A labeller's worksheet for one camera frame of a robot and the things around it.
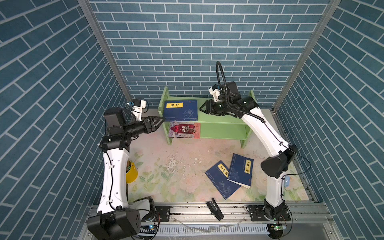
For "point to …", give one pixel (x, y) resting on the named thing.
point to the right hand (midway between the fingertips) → (200, 107)
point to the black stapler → (215, 209)
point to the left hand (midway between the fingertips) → (162, 119)
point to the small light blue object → (286, 182)
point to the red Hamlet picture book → (184, 129)
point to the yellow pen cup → (131, 172)
